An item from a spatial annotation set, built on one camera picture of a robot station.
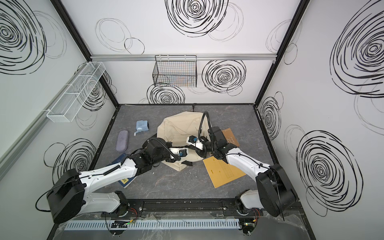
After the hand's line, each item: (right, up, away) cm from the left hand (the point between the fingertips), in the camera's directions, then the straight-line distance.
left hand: (180, 144), depth 81 cm
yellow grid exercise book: (+23, -17, +6) cm, 29 cm away
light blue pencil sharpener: (-29, +9, +21) cm, 37 cm away
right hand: (+6, -1, 0) cm, 6 cm away
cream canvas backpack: (-5, +6, +22) cm, 23 cm away
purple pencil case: (-39, -2, +14) cm, 41 cm away
